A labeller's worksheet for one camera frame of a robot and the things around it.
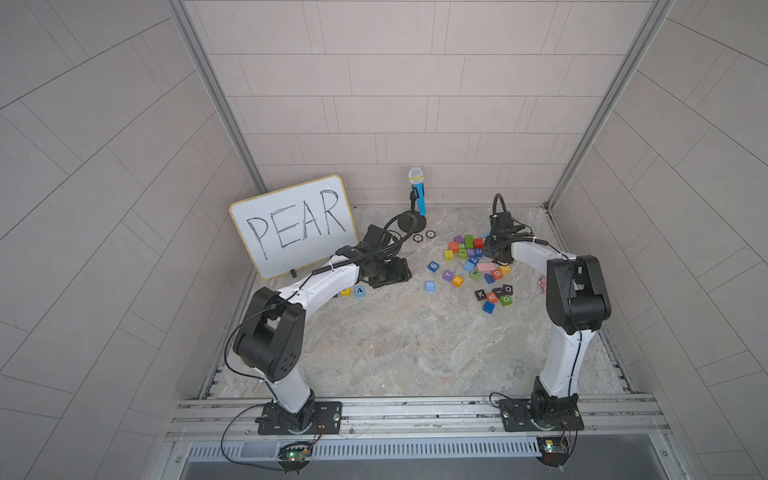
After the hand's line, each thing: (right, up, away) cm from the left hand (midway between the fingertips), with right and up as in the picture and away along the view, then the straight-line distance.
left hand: (408, 274), depth 87 cm
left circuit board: (-25, -36, -23) cm, 50 cm away
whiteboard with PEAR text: (-35, +14, +4) cm, 38 cm away
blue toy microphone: (+3, +30, +7) cm, 31 cm away
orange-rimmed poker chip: (+4, +10, +21) cm, 24 cm away
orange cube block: (+16, -4, +8) cm, 19 cm away
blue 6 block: (+9, +1, +12) cm, 15 cm away
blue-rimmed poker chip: (+9, +11, +21) cm, 26 cm away
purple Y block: (+13, -2, +9) cm, 16 cm away
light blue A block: (-15, -6, +4) cm, 17 cm away
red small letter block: (+26, -8, +4) cm, 28 cm away
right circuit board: (+33, -38, -19) cm, 54 cm away
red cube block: (+25, +8, +15) cm, 30 cm away
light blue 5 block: (+7, -5, +7) cm, 11 cm away
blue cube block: (+24, -10, +3) cm, 27 cm away
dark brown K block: (+22, -7, +4) cm, 24 cm away
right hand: (+30, +7, +16) cm, 35 cm away
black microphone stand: (+2, +16, +26) cm, 30 cm away
